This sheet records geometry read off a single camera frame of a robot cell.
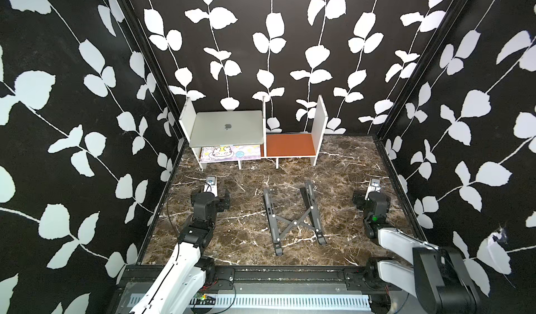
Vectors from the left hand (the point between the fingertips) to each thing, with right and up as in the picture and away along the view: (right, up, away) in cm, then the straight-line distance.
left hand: (213, 185), depth 82 cm
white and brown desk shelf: (+25, +17, +18) cm, 35 cm away
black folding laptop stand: (+27, -18, +4) cm, 33 cm away
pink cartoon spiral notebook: (+4, +13, +14) cm, 19 cm away
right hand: (+67, -3, +8) cm, 67 cm away
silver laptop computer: (+4, +24, +6) cm, 25 cm away
